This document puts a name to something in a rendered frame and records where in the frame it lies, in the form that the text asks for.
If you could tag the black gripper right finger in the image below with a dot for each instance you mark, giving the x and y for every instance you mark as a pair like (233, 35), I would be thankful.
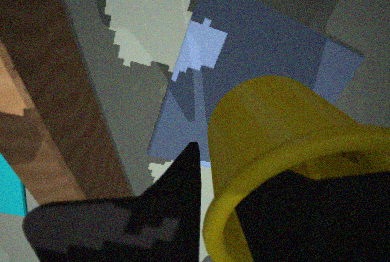
(288, 217)

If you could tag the olive yellow cup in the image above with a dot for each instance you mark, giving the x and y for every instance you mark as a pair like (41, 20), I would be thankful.
(266, 125)

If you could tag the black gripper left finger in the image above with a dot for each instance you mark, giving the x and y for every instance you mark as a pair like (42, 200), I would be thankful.
(163, 222)

